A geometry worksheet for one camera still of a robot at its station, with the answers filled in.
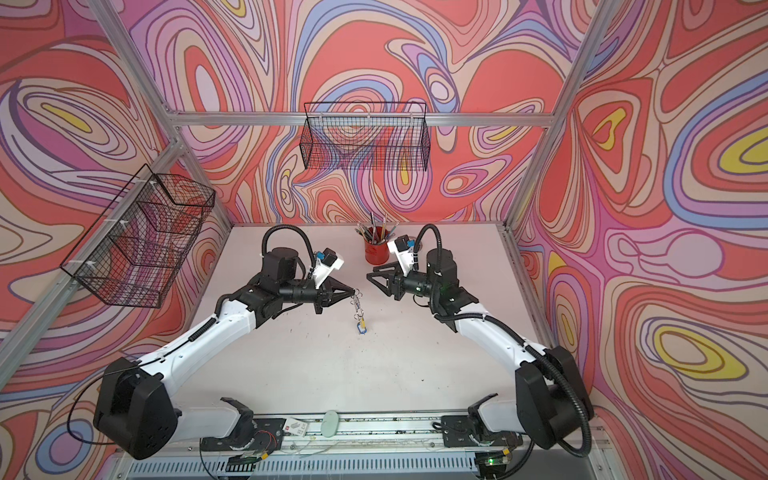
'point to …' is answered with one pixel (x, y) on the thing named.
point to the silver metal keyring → (356, 301)
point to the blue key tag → (361, 332)
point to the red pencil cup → (376, 254)
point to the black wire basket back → (365, 136)
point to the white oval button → (329, 423)
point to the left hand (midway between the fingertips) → (355, 291)
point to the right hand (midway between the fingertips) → (376, 280)
